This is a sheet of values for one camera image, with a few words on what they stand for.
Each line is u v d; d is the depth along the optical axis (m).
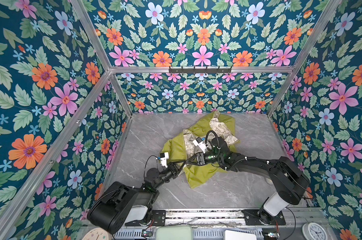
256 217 0.71
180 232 0.67
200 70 0.92
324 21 0.72
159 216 0.74
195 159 0.71
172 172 0.71
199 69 0.91
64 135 0.60
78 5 0.68
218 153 0.67
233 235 0.66
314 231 0.67
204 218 0.75
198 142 0.75
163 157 0.77
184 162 0.77
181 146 0.89
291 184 0.45
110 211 0.43
